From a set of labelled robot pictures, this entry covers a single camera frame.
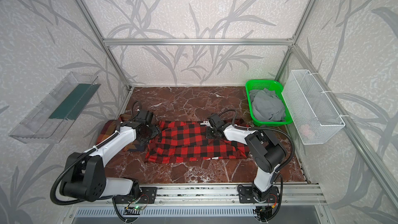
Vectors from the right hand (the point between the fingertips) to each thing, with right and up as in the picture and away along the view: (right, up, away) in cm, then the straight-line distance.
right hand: (208, 128), depth 95 cm
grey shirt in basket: (+40, +14, +7) cm, 42 cm away
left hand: (-30, +1, -6) cm, 30 cm away
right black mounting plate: (+18, -28, -22) cm, 40 cm away
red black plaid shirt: (-12, -6, -6) cm, 15 cm away
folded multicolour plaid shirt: (-62, +1, 0) cm, 62 cm away
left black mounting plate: (-28, -27, -23) cm, 46 cm away
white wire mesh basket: (+43, +10, -35) cm, 56 cm away
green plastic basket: (+36, +29, +24) cm, 53 cm away
